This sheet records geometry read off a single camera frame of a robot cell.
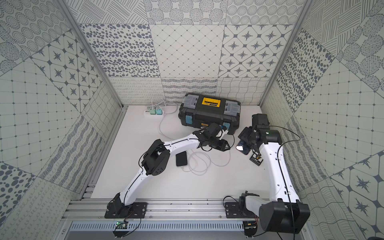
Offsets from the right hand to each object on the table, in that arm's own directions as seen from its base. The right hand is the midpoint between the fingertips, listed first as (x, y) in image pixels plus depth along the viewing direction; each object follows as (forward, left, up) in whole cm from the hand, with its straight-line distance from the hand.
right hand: (247, 141), depth 77 cm
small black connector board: (-1, -10, -19) cm, 22 cm away
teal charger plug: (+33, +56, -13) cm, 67 cm away
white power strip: (+35, +67, -17) cm, 77 cm away
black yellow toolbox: (+24, +25, -3) cm, 34 cm away
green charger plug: (+34, +61, -13) cm, 71 cm away
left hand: (+7, +9, -14) cm, 18 cm away
